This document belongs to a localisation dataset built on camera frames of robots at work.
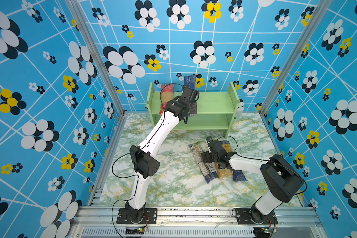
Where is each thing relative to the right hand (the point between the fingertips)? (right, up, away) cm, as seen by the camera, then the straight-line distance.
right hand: (210, 152), depth 95 cm
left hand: (-12, +29, -13) cm, 34 cm away
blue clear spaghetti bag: (+14, -11, -10) cm, 21 cm away
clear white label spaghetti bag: (-2, -9, -8) cm, 12 cm away
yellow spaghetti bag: (+7, -10, -9) cm, 15 cm away
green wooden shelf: (+2, +26, -10) cm, 28 cm away
